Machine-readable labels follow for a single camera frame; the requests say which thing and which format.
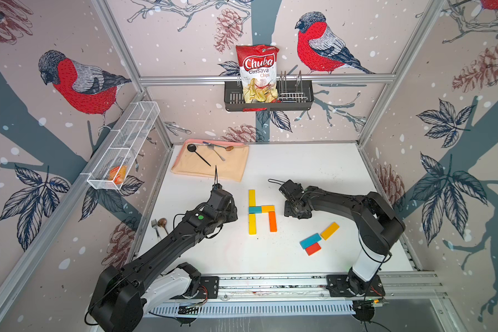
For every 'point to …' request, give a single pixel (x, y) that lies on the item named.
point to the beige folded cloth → (198, 157)
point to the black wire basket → (292, 95)
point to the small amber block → (266, 209)
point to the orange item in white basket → (117, 174)
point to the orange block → (272, 221)
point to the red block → (313, 249)
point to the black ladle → (191, 147)
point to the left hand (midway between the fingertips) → (236, 206)
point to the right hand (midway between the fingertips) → (291, 211)
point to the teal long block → (310, 240)
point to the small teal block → (254, 209)
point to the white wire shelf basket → (124, 149)
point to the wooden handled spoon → (228, 148)
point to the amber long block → (330, 230)
